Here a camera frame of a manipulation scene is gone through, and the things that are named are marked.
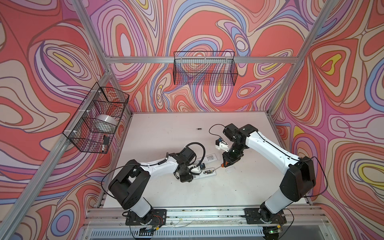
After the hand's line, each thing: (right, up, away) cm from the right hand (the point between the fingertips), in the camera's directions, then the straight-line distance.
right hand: (229, 167), depth 78 cm
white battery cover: (+3, -5, +11) cm, 12 cm away
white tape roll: (-62, +24, -6) cm, 67 cm away
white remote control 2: (-11, -6, +9) cm, 15 cm away
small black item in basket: (-62, +15, -5) cm, 64 cm away
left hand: (-21, -7, +10) cm, 24 cm away
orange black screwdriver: (-4, +1, +1) cm, 4 cm away
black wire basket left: (-69, +21, -4) cm, 72 cm away
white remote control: (-9, +1, +15) cm, 18 cm away
